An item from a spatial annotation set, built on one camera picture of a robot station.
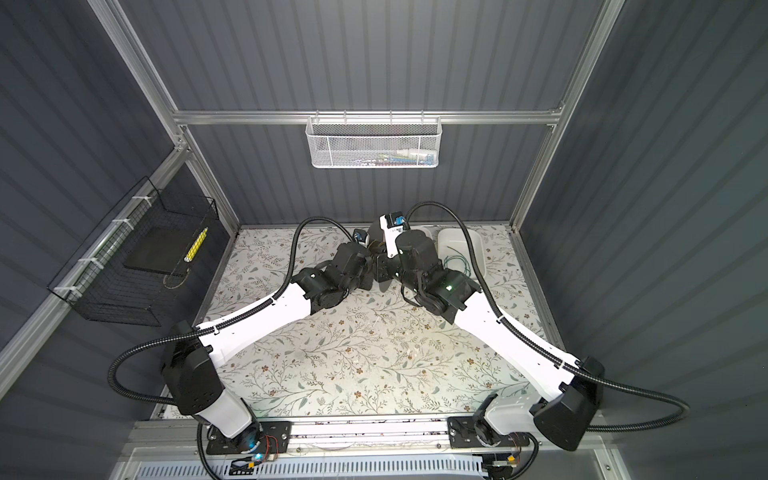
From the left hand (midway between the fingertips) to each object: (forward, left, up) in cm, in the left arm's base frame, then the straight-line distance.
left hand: (366, 264), depth 82 cm
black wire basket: (-11, +58, +11) cm, 60 cm away
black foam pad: (+1, +51, +8) cm, 52 cm away
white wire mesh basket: (+65, -4, +1) cm, 65 cm away
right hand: (-6, -3, +12) cm, 13 cm away
